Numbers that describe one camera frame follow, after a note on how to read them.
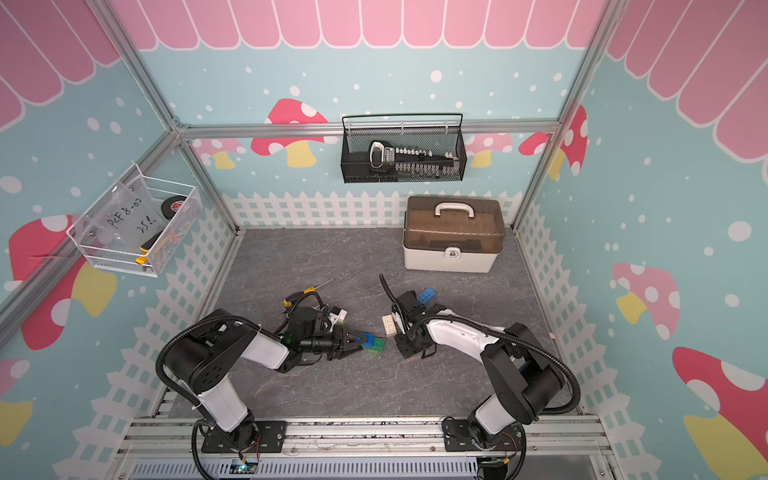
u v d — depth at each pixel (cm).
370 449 74
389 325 92
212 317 55
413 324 61
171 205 79
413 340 65
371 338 86
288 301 97
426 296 99
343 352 81
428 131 90
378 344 87
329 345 80
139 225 70
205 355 49
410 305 71
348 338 82
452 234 109
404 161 87
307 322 74
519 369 45
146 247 64
